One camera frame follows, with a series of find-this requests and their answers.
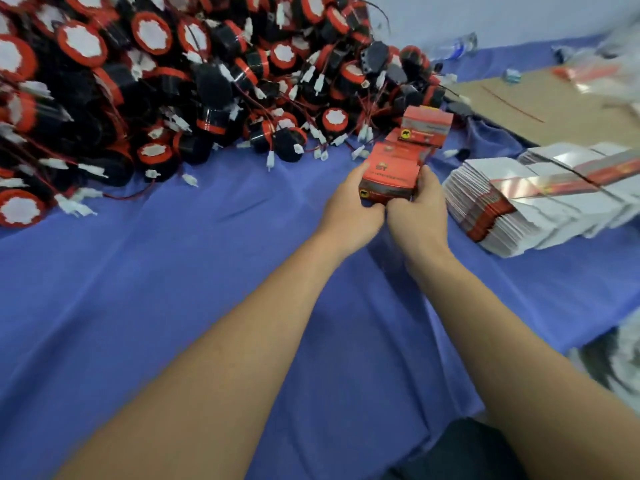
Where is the person's left hand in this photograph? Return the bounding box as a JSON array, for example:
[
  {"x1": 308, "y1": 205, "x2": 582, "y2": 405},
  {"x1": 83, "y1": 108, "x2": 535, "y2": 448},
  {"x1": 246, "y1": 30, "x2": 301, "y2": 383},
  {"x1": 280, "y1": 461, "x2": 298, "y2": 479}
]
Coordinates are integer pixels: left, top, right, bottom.
[{"x1": 315, "y1": 163, "x2": 386, "y2": 261}]

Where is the person's right hand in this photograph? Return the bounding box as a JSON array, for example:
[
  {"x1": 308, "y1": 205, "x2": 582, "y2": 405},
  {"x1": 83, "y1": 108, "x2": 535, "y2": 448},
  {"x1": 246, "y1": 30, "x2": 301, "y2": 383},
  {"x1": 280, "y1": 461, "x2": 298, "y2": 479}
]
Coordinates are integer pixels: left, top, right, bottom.
[{"x1": 385, "y1": 165, "x2": 451, "y2": 271}]

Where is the stack of box blanks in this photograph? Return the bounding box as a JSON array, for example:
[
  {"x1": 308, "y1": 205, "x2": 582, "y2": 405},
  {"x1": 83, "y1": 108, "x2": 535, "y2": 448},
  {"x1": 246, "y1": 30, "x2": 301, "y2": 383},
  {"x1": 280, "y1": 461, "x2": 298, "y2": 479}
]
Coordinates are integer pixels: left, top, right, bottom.
[{"x1": 442, "y1": 141, "x2": 640, "y2": 259}]

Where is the pile of black red buzzers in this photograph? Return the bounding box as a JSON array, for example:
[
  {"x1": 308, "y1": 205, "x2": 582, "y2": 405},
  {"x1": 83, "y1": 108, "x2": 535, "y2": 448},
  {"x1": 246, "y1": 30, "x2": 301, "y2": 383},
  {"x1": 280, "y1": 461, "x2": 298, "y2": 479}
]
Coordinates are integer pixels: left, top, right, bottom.
[{"x1": 0, "y1": 0, "x2": 471, "y2": 231}]

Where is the person's left forearm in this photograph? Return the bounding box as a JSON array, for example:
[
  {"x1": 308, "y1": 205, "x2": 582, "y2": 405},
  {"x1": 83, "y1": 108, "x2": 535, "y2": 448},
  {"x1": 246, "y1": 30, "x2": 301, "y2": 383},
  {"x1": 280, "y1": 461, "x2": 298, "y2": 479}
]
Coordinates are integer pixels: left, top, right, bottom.
[{"x1": 60, "y1": 235, "x2": 346, "y2": 480}]

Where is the person's right forearm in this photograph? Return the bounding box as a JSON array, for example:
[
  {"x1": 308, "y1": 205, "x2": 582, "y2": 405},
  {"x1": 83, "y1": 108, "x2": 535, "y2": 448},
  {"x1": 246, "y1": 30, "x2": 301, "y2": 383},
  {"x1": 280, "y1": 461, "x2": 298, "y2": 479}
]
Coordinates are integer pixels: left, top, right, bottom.
[{"x1": 410, "y1": 249, "x2": 640, "y2": 480}]

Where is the brown cardboard sheet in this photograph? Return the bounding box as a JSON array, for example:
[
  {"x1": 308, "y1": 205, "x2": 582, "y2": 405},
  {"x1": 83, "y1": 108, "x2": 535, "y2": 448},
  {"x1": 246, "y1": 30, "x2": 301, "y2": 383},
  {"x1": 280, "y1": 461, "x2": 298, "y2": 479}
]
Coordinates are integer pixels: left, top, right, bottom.
[{"x1": 455, "y1": 65, "x2": 640, "y2": 151}]

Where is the clear plastic water bottle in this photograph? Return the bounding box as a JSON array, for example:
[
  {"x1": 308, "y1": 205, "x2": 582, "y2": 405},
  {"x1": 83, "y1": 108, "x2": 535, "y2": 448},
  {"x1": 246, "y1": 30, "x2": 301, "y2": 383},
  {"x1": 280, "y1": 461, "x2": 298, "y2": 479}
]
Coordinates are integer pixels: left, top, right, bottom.
[{"x1": 430, "y1": 33, "x2": 479, "y2": 61}]

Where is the blue table cloth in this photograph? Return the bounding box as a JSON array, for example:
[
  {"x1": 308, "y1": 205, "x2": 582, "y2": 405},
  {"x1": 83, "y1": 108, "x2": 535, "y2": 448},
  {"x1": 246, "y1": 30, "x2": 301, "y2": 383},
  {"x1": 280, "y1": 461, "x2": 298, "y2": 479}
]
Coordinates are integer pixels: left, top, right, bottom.
[{"x1": 0, "y1": 35, "x2": 640, "y2": 480}]

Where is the pile of clear plastic bags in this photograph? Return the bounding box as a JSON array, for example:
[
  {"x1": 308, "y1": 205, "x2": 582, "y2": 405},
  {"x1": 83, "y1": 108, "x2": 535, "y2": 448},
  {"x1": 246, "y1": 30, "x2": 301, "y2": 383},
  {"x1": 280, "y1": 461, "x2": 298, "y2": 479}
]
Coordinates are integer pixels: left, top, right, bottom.
[{"x1": 550, "y1": 15, "x2": 640, "y2": 106}]

